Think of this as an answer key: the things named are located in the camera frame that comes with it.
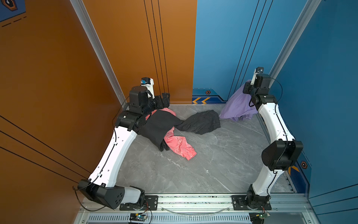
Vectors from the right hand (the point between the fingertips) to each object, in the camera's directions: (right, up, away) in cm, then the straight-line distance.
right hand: (249, 82), depth 83 cm
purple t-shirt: (-4, -15, +8) cm, 18 cm away
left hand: (-50, -9, -14) cm, 53 cm away
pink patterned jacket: (-44, -39, +11) cm, 60 cm away
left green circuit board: (-63, -72, -12) cm, 97 cm away
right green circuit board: (-2, -72, -13) cm, 73 cm away
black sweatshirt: (-58, -28, +10) cm, 65 cm away
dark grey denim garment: (-27, -25, +14) cm, 40 cm away
